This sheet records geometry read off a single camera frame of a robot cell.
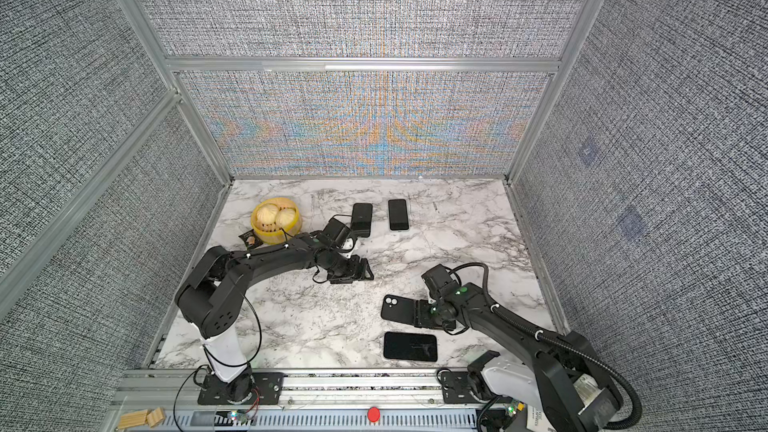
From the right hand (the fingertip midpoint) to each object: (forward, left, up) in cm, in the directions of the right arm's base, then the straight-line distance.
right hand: (420, 320), depth 84 cm
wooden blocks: (-23, +64, +2) cm, 68 cm away
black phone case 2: (+4, +3, -3) cm, 6 cm away
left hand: (+11, +16, +3) cm, 20 cm away
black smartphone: (+35, +19, +1) cm, 40 cm away
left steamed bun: (+34, +50, +7) cm, 61 cm away
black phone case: (+35, +19, +1) cm, 40 cm away
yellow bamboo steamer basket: (+28, +48, +3) cm, 56 cm away
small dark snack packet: (+26, +55, +3) cm, 61 cm away
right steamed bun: (+32, +44, +7) cm, 55 cm away
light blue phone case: (+38, +5, 0) cm, 39 cm away
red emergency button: (-22, +12, +3) cm, 26 cm away
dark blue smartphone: (+39, +5, 0) cm, 39 cm away
